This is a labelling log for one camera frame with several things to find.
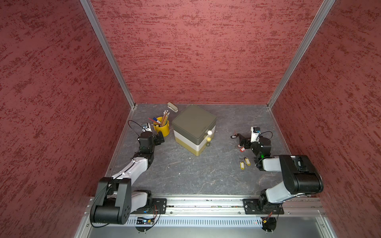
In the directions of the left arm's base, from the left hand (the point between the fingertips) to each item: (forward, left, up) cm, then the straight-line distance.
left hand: (153, 135), depth 90 cm
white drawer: (-8, -25, +3) cm, 26 cm away
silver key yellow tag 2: (-14, -55, -11) cm, 58 cm away
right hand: (+3, -59, -4) cm, 59 cm away
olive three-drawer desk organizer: (-1, -25, +10) cm, 27 cm away
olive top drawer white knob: (-3, -34, +8) cm, 35 cm away
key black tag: (+7, -53, -11) cm, 55 cm away
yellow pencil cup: (+7, -6, -4) cm, 10 cm away
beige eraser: (+33, -8, -8) cm, 34 cm away
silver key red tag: (-4, -57, -9) cm, 58 cm away
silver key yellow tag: (-12, -59, -10) cm, 61 cm away
